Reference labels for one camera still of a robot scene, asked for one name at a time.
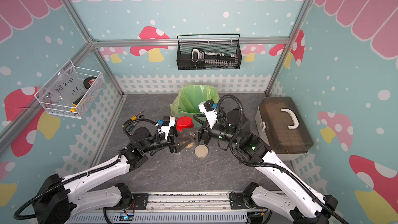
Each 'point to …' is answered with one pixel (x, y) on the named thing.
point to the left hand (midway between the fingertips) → (191, 137)
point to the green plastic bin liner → (189, 97)
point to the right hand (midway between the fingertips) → (189, 124)
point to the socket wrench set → (218, 59)
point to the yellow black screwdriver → (134, 117)
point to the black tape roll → (88, 82)
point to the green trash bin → (185, 113)
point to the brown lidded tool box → (284, 127)
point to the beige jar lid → (201, 151)
